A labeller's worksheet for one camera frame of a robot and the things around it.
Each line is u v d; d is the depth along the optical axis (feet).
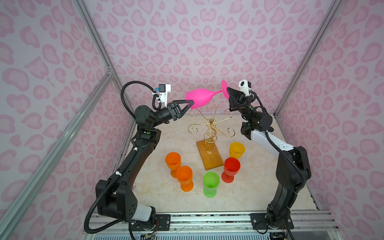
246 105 1.90
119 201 1.35
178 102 1.94
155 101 1.88
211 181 2.53
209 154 3.21
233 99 1.96
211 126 2.45
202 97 2.02
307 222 2.42
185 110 1.96
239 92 2.00
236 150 2.87
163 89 1.86
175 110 1.86
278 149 1.60
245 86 2.10
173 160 2.60
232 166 2.62
